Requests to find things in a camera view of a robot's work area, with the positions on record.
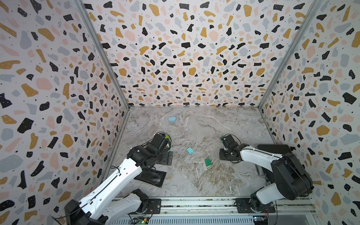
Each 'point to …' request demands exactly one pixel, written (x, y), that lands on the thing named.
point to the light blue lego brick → (190, 150)
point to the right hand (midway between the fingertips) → (222, 155)
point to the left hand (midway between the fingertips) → (166, 155)
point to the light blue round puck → (172, 118)
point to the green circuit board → (143, 222)
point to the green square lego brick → (208, 161)
